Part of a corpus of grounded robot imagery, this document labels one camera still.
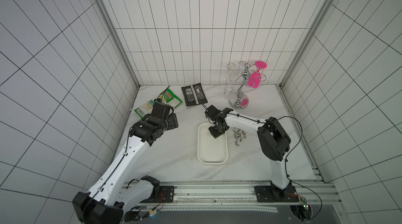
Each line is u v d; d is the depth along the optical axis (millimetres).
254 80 983
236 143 894
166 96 1136
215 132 824
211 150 834
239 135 923
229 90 946
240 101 1113
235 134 926
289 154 542
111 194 381
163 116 560
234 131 928
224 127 684
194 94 1109
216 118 694
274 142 506
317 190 804
